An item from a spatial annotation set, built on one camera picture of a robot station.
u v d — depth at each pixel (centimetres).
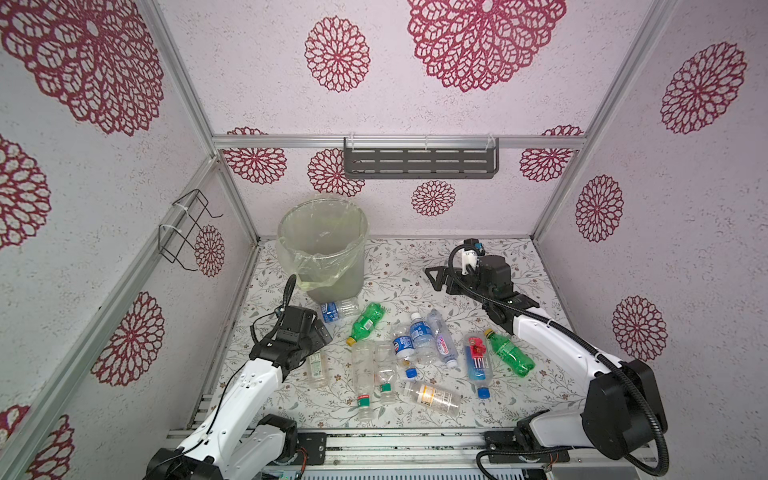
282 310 63
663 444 36
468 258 75
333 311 94
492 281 64
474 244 73
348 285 85
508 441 75
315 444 74
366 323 90
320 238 103
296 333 62
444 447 76
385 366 87
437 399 77
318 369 81
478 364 81
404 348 85
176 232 74
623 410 41
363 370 87
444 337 89
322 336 76
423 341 88
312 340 75
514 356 84
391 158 94
